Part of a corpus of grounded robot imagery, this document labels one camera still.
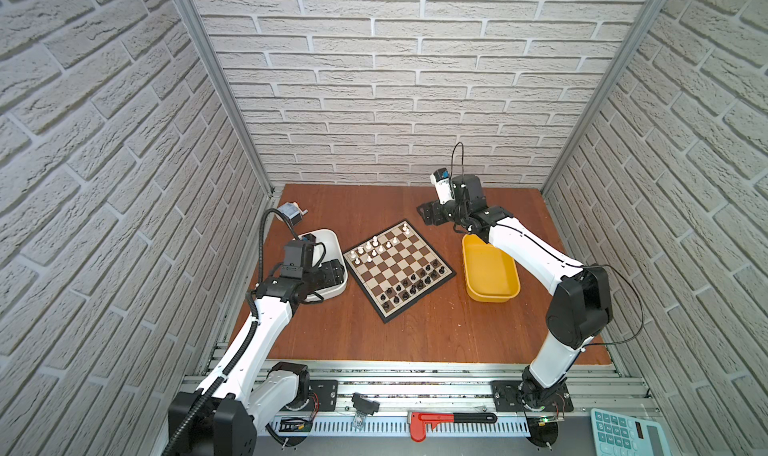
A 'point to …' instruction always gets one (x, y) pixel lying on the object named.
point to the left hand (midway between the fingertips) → (334, 266)
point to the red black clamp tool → (419, 421)
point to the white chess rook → (405, 229)
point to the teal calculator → (617, 434)
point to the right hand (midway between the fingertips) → (431, 199)
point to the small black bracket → (361, 403)
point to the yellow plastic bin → (490, 274)
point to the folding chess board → (396, 268)
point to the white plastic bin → (327, 248)
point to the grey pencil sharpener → (293, 212)
